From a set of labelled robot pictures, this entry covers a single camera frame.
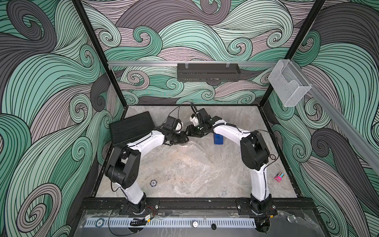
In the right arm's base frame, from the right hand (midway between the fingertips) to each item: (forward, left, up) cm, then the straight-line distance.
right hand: (185, 136), depth 92 cm
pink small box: (-24, -53, -7) cm, 58 cm away
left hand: (-3, -1, +2) cm, 4 cm away
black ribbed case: (+5, +42, -1) cm, 42 cm away
